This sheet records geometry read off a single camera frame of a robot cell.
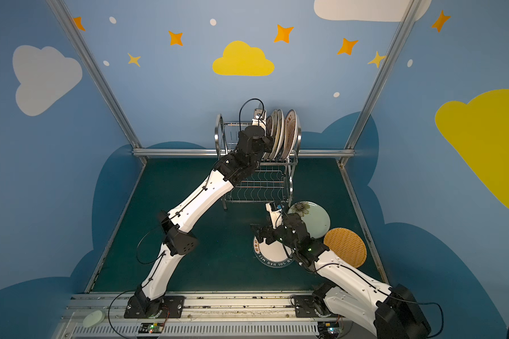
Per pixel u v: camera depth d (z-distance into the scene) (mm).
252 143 540
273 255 861
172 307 749
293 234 596
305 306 739
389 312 405
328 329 711
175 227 516
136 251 863
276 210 691
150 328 706
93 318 703
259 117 585
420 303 419
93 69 825
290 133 752
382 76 861
